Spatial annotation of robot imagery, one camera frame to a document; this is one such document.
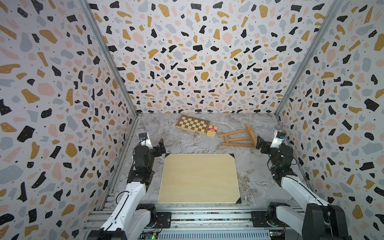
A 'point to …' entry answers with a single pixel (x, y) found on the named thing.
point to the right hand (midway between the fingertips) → (267, 137)
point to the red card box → (212, 131)
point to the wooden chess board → (192, 124)
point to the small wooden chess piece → (195, 134)
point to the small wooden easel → (244, 138)
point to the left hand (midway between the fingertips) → (155, 140)
